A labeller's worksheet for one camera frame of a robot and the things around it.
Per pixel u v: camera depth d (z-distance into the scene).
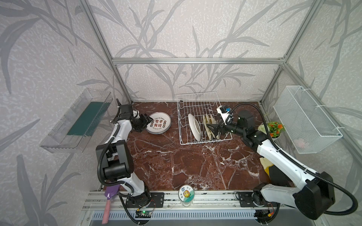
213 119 0.89
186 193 0.68
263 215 0.71
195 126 0.88
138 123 0.78
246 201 0.73
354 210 0.39
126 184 0.52
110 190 0.76
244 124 0.57
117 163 0.46
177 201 0.73
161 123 1.05
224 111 0.63
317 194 0.39
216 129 0.66
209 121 0.89
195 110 1.12
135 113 0.80
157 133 1.01
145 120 0.81
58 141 0.59
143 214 0.71
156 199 0.74
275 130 0.85
